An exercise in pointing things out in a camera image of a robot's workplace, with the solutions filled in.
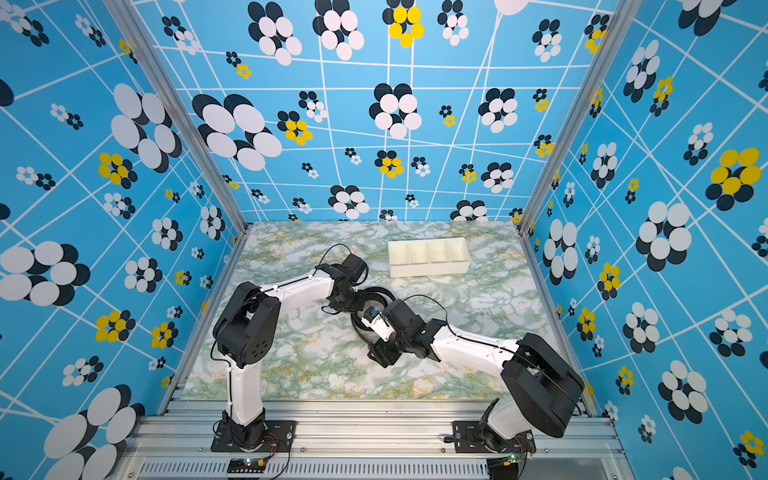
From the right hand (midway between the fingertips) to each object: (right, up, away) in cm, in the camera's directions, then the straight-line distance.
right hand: (381, 344), depth 84 cm
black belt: (-8, +7, +7) cm, 13 cm away
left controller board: (-33, -26, -12) cm, 43 cm away
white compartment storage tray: (+15, +24, +24) cm, 38 cm away
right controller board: (+30, -25, -14) cm, 42 cm away
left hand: (-7, +9, +12) cm, 17 cm away
